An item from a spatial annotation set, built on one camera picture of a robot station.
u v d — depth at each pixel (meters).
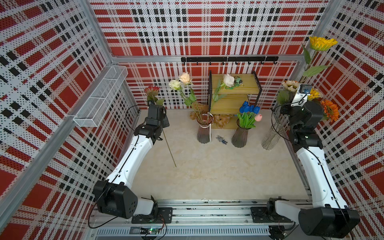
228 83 0.80
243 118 0.82
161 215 0.73
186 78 0.77
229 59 0.89
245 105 0.80
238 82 0.88
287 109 0.61
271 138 0.92
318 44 0.49
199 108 1.11
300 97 0.54
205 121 0.92
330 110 0.66
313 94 0.66
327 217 0.37
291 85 0.72
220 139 1.02
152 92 0.78
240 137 0.93
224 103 0.89
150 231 0.69
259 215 0.72
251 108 0.82
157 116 0.58
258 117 0.75
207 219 0.74
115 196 0.39
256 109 0.80
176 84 0.80
